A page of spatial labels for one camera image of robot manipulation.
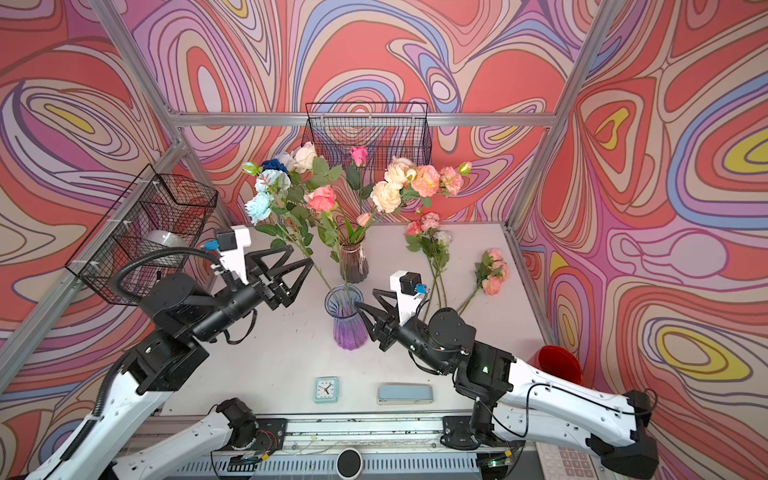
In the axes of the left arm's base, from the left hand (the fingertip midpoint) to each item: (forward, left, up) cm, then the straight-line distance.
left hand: (302, 257), depth 52 cm
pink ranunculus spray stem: (+45, -29, -44) cm, 69 cm away
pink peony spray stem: (+27, -51, -42) cm, 71 cm away
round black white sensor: (-27, -6, -39) cm, 48 cm away
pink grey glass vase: (+24, -5, -34) cm, 42 cm away
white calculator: (-27, -57, -44) cm, 76 cm away
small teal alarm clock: (-11, +1, -43) cm, 44 cm away
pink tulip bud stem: (+27, -6, -22) cm, 35 cm away
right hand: (-4, -11, -12) cm, 16 cm away
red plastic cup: (-7, -58, -33) cm, 67 cm away
